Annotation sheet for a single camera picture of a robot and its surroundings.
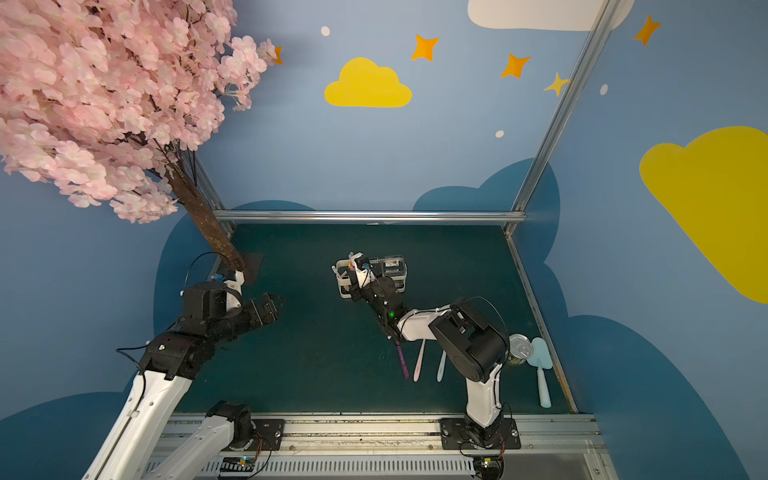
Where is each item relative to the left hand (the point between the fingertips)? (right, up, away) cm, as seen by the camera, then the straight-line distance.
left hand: (270, 301), depth 73 cm
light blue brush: (+76, -19, +15) cm, 79 cm away
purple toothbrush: (+34, -20, +13) cm, 41 cm away
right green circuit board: (+55, -41, 0) cm, 69 cm away
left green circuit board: (-8, -41, 0) cm, 41 cm away
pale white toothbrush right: (+45, -21, +13) cm, 51 cm away
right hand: (+20, +9, +15) cm, 27 cm away
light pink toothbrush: (+39, -20, +14) cm, 46 cm away
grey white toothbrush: (+21, +11, +4) cm, 24 cm away
